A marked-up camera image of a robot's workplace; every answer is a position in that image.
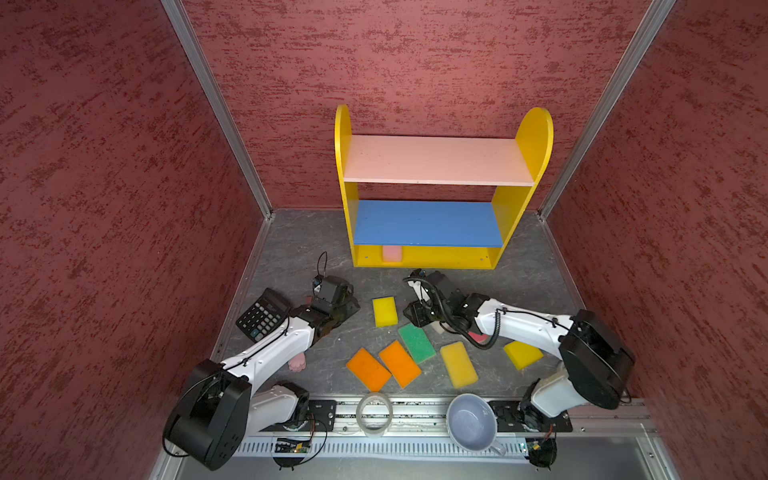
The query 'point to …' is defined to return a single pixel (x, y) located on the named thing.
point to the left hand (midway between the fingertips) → (353, 309)
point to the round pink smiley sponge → (478, 338)
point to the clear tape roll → (370, 432)
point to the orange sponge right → (400, 363)
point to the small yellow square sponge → (385, 311)
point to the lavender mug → (472, 423)
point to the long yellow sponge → (461, 368)
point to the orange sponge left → (369, 369)
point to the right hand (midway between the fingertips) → (408, 316)
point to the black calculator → (267, 314)
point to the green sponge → (418, 342)
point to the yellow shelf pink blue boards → (437, 233)
